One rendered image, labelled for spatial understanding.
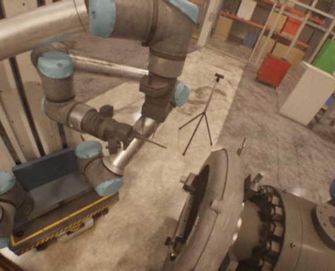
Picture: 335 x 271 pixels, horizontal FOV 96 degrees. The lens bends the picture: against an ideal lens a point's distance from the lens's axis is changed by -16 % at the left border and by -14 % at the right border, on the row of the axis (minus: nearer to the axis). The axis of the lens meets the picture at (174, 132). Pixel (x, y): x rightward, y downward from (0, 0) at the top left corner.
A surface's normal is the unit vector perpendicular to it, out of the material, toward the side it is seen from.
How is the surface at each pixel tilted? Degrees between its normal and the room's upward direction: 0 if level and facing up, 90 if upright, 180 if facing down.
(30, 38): 104
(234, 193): 13
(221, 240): 40
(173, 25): 81
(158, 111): 87
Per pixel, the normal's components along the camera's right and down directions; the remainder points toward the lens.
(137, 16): 0.39, 0.52
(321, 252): 0.08, -0.43
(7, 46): 0.36, 0.82
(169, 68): 0.18, 0.66
